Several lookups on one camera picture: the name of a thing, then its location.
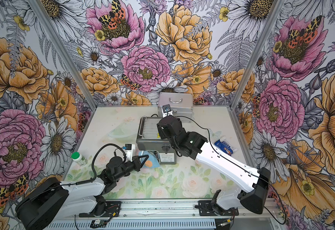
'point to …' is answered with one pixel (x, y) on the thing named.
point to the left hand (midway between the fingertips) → (148, 159)
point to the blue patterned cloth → (151, 161)
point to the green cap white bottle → (79, 158)
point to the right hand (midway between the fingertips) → (166, 124)
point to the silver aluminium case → (181, 103)
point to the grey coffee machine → (149, 139)
